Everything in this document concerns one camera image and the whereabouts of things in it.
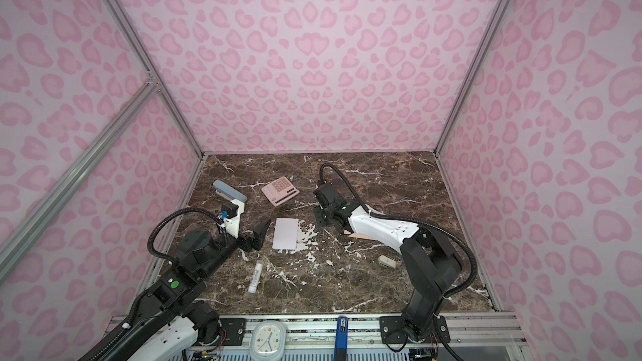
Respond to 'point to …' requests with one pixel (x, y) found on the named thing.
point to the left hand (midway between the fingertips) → (257, 210)
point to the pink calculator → (280, 191)
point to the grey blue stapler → (228, 191)
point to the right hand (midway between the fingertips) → (321, 211)
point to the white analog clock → (267, 341)
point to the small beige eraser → (386, 261)
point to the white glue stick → (252, 287)
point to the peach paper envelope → (357, 235)
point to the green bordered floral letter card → (285, 235)
